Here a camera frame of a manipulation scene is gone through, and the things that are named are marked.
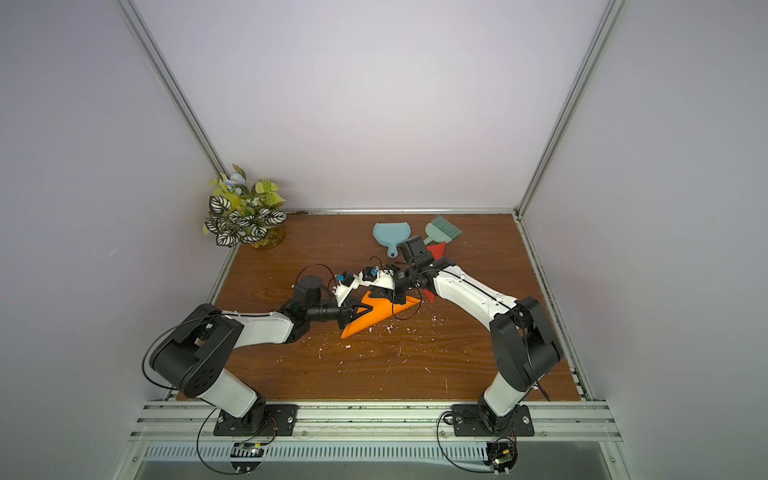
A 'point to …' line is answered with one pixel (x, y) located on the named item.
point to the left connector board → (249, 450)
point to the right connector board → (501, 456)
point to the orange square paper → (381, 308)
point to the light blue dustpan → (390, 235)
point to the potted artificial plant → (245, 214)
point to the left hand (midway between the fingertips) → (372, 310)
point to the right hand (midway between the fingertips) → (372, 282)
